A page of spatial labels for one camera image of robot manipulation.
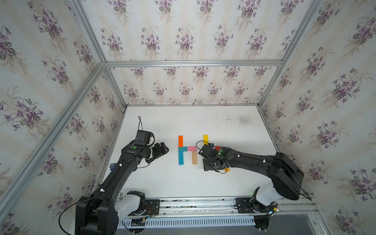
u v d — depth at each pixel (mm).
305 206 748
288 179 431
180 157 907
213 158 624
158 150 716
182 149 946
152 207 727
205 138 1010
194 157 900
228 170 861
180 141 983
